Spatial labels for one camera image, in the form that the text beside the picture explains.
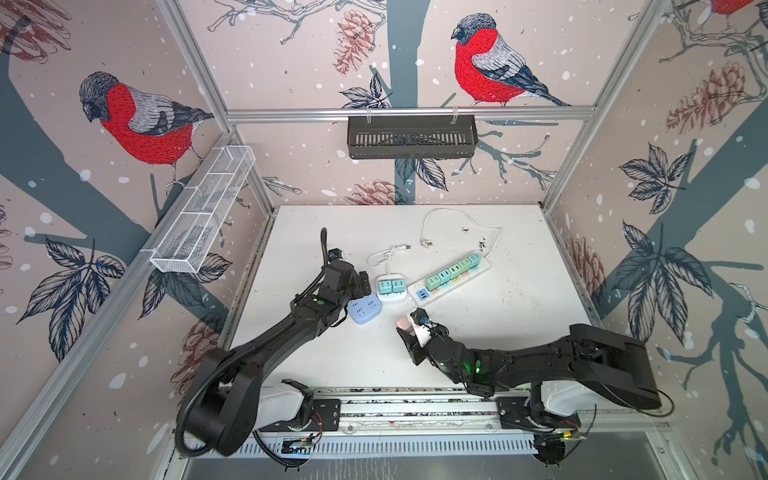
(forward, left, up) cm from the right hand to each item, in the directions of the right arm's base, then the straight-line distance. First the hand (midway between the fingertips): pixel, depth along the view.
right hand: (401, 329), depth 79 cm
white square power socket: (+13, +3, -6) cm, 15 cm away
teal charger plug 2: (+26, -23, -3) cm, 35 cm away
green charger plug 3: (+23, -20, -3) cm, 31 cm away
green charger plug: (+16, -9, -2) cm, 19 cm away
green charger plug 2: (+21, -16, -2) cm, 26 cm away
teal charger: (+14, +5, -2) cm, 15 cm away
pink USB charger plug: (0, -1, +4) cm, 4 cm away
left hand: (+14, +14, +3) cm, 20 cm away
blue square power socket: (+8, +12, -6) cm, 15 cm away
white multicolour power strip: (+14, -5, -6) cm, 16 cm away
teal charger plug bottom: (+19, -13, -3) cm, 23 cm away
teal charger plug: (+14, +1, -2) cm, 15 cm away
